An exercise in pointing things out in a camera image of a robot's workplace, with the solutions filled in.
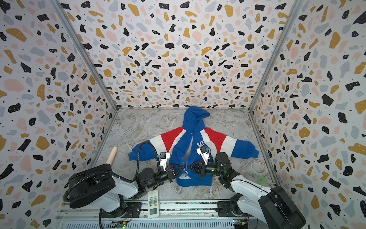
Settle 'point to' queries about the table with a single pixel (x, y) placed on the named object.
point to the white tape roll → (258, 166)
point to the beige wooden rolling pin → (112, 155)
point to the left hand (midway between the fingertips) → (184, 167)
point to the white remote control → (153, 204)
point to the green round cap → (261, 180)
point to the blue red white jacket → (191, 149)
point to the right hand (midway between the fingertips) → (187, 166)
